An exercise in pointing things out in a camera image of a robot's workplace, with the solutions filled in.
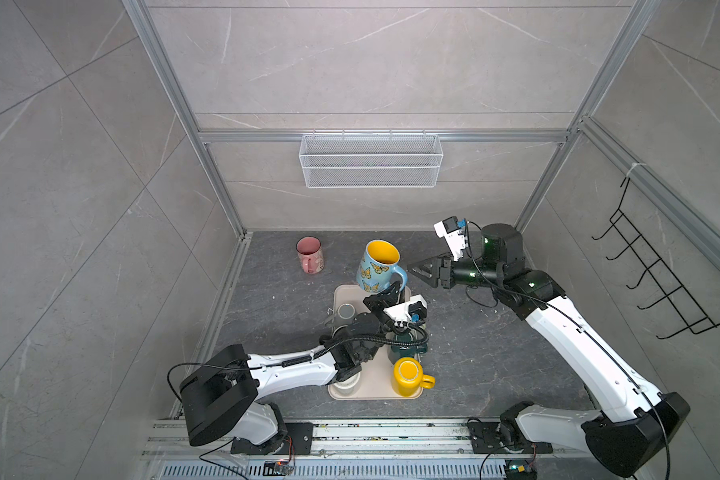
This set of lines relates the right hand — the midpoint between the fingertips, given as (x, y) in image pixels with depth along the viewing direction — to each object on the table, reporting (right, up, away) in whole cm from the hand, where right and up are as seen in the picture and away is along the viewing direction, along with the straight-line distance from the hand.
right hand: (413, 265), depth 67 cm
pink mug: (-31, +4, +37) cm, 49 cm away
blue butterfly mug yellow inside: (-9, 0, 0) cm, 9 cm away
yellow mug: (0, -29, +7) cm, 30 cm away
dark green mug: (-1, -24, +12) cm, 26 cm away
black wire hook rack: (+56, -10, -6) cm, 57 cm away
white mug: (-16, -32, +8) cm, 36 cm away
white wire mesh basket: (-9, +35, +34) cm, 49 cm away
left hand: (-4, -3, +6) cm, 8 cm away
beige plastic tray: (-8, -31, +16) cm, 36 cm away
